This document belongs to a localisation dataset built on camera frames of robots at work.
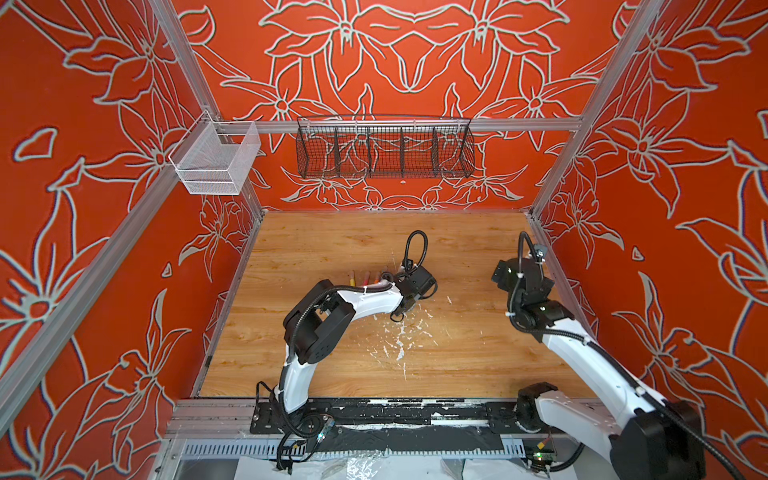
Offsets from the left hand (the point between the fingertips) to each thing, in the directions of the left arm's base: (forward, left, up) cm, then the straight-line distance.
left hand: (398, 290), depth 94 cm
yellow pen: (+5, +16, -2) cm, 17 cm away
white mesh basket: (+28, +60, +29) cm, 73 cm away
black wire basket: (+38, +6, +28) cm, 48 cm away
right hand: (0, -32, +16) cm, 36 cm away
